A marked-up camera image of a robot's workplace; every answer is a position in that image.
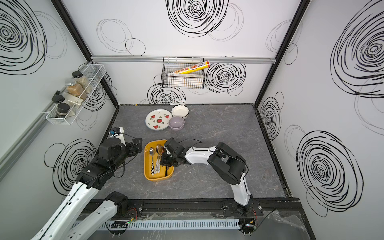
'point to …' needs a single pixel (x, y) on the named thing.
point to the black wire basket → (195, 79)
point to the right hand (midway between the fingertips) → (158, 164)
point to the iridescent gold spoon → (159, 150)
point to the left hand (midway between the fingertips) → (134, 140)
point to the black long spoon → (166, 172)
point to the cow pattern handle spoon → (152, 152)
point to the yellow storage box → (147, 162)
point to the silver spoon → (156, 165)
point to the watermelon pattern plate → (158, 119)
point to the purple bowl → (176, 123)
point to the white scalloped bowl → (180, 110)
